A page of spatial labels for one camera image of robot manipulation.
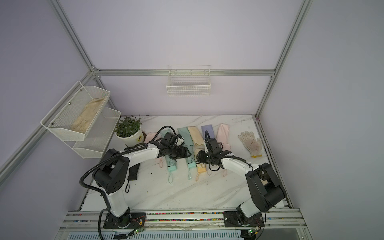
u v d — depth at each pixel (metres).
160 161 0.94
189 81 1.08
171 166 0.90
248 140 1.05
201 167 0.90
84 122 0.76
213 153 0.70
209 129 1.11
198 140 1.04
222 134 1.08
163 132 0.78
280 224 0.73
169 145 0.76
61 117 0.70
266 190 0.44
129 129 0.89
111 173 0.48
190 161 0.92
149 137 1.05
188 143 1.01
